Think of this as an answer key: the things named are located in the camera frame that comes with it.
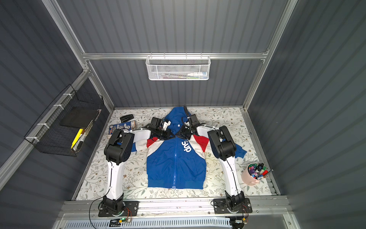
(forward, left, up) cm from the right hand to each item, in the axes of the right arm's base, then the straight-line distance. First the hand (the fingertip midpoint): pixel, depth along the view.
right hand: (177, 134), depth 101 cm
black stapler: (+15, +41, 0) cm, 43 cm away
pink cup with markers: (-31, -42, +10) cm, 53 cm away
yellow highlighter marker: (-15, +48, +24) cm, 56 cm away
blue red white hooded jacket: (-20, -3, -1) cm, 21 cm away
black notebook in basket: (-7, +51, +26) cm, 58 cm away
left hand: (-2, 0, -2) cm, 3 cm away
